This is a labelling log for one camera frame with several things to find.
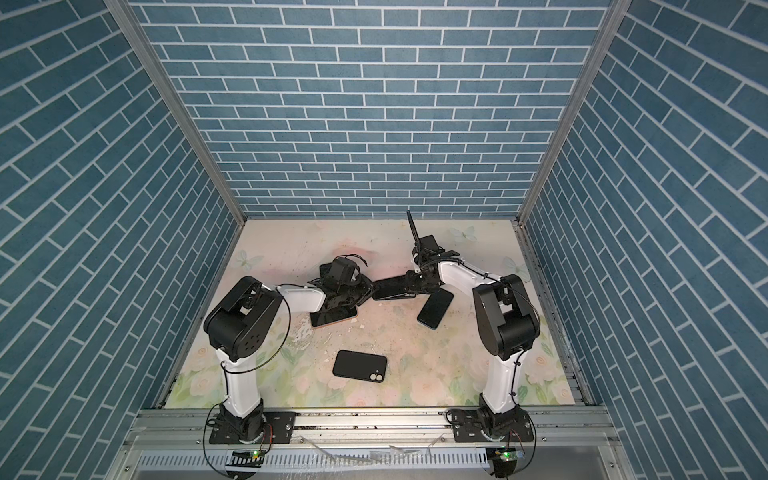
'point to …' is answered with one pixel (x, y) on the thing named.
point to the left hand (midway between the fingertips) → (380, 288)
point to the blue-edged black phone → (435, 308)
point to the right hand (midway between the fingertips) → (407, 285)
